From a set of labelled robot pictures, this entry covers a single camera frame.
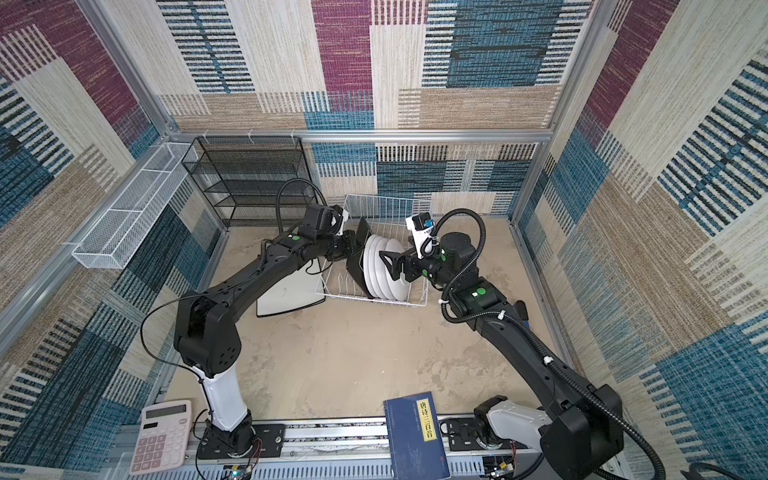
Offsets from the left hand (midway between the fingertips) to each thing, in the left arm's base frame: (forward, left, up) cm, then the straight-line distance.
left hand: (366, 243), depth 87 cm
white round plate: (-5, 0, -4) cm, 7 cm away
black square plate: (-6, +3, -2) cm, 7 cm away
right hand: (-10, -8, +10) cm, 16 cm away
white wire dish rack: (+28, -6, -18) cm, 34 cm away
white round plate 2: (+4, -2, -3) cm, 5 cm away
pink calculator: (-44, +49, -19) cm, 68 cm away
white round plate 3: (-18, -5, +9) cm, 21 cm away
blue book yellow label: (-46, -12, -19) cm, 51 cm away
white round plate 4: (-9, -10, -10) cm, 17 cm away
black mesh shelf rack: (+34, +42, -4) cm, 54 cm away
